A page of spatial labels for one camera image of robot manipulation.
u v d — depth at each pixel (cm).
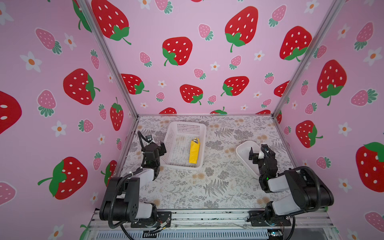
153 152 69
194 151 98
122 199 44
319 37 78
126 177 47
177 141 104
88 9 69
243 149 97
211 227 73
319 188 41
